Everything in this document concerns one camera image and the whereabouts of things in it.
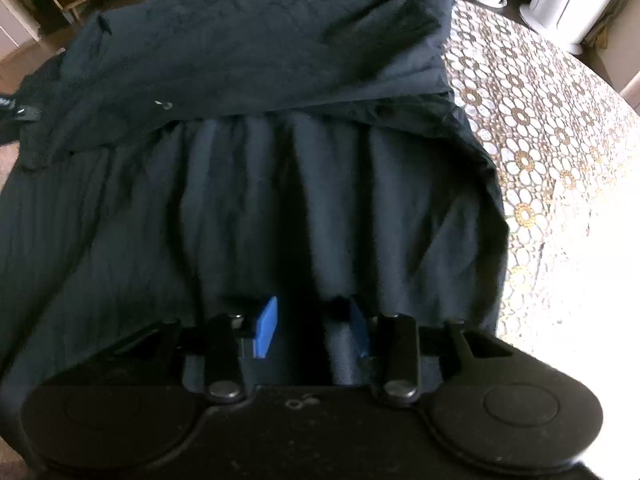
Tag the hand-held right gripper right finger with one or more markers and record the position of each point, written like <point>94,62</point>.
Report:
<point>361,335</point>

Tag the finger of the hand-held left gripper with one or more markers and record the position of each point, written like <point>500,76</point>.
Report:
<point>25,114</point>

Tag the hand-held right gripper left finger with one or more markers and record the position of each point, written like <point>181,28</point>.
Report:
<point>266,327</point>

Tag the black t-shirt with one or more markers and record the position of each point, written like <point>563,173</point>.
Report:
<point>250,160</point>

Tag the white standing air conditioner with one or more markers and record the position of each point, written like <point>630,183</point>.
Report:
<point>565,5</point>

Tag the beige curtain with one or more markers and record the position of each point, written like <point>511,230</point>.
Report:
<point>615,25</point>

